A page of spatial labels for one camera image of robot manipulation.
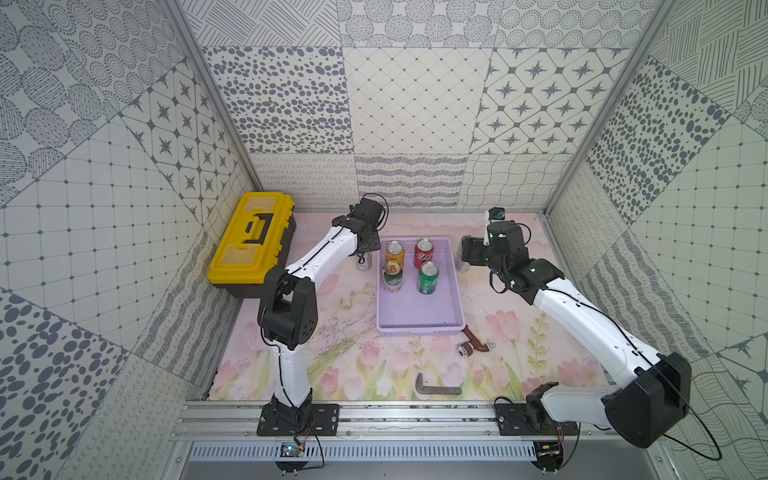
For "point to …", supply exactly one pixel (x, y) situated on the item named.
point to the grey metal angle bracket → (435, 390)
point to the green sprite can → (428, 277)
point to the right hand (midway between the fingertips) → (477, 245)
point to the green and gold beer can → (393, 276)
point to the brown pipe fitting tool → (466, 350)
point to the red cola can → (423, 251)
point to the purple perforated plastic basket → (411, 313)
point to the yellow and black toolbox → (256, 244)
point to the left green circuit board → (291, 450)
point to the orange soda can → (395, 251)
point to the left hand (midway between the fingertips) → (366, 238)
